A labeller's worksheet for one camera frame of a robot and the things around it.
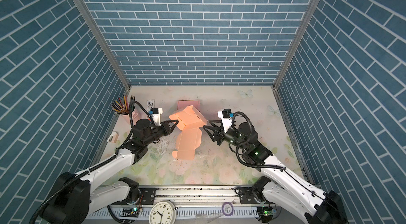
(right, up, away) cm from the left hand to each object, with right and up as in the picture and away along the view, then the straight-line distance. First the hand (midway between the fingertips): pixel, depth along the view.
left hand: (178, 122), depth 80 cm
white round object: (-41, -11, +11) cm, 44 cm away
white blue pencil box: (-26, +8, +28) cm, 39 cm away
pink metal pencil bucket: (-40, -3, +20) cm, 44 cm away
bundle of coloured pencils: (-37, +6, +16) cm, 41 cm away
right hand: (+14, +1, -11) cm, 18 cm away
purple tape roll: (+25, -37, -8) cm, 45 cm away
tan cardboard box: (+7, -6, -9) cm, 13 cm away
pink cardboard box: (-3, +8, +26) cm, 27 cm away
